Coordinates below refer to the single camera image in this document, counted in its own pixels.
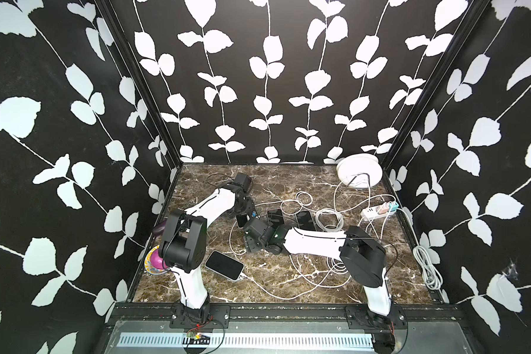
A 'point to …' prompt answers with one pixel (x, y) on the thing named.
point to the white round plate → (360, 170)
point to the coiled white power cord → (431, 274)
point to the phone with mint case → (304, 220)
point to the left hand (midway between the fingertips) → (247, 207)
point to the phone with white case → (224, 265)
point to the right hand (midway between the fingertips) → (248, 236)
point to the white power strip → (372, 213)
